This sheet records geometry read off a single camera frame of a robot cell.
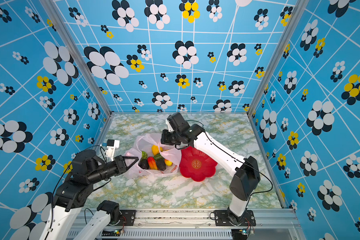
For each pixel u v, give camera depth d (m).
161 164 0.87
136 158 0.64
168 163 0.87
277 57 0.85
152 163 0.89
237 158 0.46
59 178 0.78
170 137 0.68
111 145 0.59
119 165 0.54
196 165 0.92
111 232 0.72
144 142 0.77
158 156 0.92
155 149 0.94
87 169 0.47
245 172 0.43
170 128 0.69
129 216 0.74
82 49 0.86
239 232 0.71
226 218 0.73
